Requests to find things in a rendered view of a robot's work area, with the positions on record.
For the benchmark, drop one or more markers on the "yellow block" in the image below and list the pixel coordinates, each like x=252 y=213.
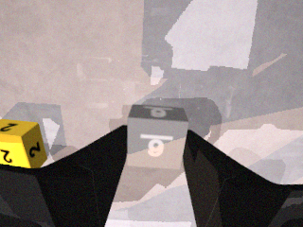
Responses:
x=21 y=144

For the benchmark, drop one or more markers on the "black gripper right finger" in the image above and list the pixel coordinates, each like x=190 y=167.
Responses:
x=224 y=193

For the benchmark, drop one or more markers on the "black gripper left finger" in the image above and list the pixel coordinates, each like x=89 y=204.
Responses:
x=76 y=191

